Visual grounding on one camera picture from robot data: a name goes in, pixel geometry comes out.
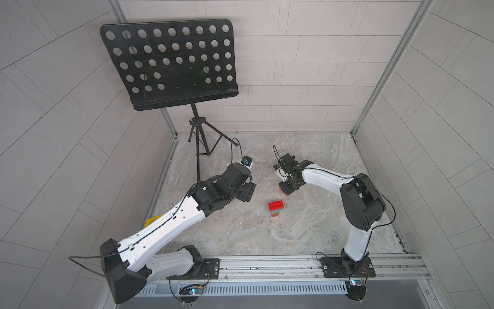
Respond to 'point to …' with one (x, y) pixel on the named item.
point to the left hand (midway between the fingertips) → (248, 181)
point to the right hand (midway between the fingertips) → (285, 187)
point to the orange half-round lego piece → (287, 196)
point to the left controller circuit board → (190, 293)
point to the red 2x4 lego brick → (276, 205)
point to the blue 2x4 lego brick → (276, 210)
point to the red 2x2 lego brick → (274, 214)
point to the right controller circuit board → (356, 289)
